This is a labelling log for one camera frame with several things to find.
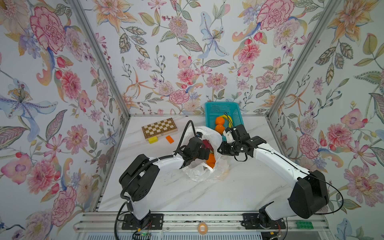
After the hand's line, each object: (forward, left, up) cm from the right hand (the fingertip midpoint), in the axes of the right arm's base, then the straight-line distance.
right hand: (218, 149), depth 84 cm
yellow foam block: (+14, +43, -12) cm, 47 cm away
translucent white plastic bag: (-14, +11, +2) cm, 17 cm away
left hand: (+3, +6, -6) cm, 9 cm away
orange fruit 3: (-5, +4, -4) cm, 7 cm away
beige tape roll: (-37, +7, -15) cm, 40 cm away
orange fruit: (+35, -5, -13) cm, 38 cm away
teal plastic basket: (+44, -1, -11) cm, 46 cm away
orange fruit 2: (+24, -4, -9) cm, 26 cm away
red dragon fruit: (+7, +6, -5) cm, 11 cm away
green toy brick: (-33, -41, -14) cm, 54 cm away
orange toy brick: (+16, +32, -13) cm, 38 cm away
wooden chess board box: (+24, +40, -11) cm, 48 cm away
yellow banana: (+32, -13, -13) cm, 37 cm away
